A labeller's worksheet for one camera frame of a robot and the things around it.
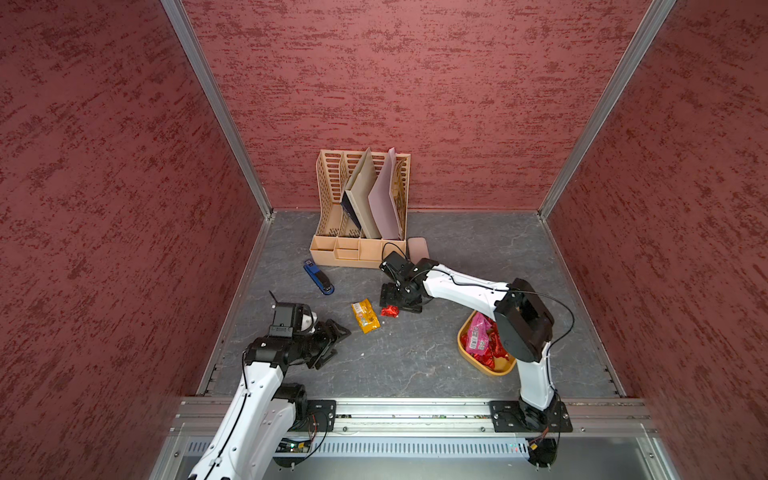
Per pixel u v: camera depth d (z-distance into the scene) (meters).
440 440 0.71
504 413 0.74
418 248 1.07
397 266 0.72
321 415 0.74
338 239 1.01
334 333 0.71
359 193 0.89
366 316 0.90
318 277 0.97
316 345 0.69
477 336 0.81
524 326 0.50
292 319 0.63
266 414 0.50
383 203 0.93
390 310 0.90
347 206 0.92
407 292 0.66
